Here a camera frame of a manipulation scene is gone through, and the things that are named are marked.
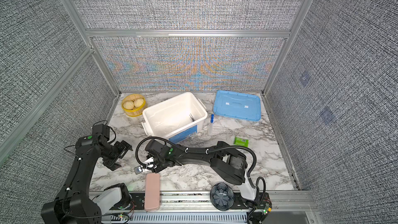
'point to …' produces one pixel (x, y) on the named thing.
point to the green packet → (239, 141)
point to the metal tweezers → (192, 118)
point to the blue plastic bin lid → (237, 105)
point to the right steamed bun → (138, 102)
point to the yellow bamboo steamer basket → (136, 112)
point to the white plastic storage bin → (174, 120)
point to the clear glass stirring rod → (159, 124)
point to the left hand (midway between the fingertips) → (128, 154)
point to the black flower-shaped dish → (222, 196)
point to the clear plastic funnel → (168, 128)
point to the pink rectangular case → (152, 200)
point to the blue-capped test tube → (212, 119)
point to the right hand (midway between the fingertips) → (149, 159)
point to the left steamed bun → (128, 104)
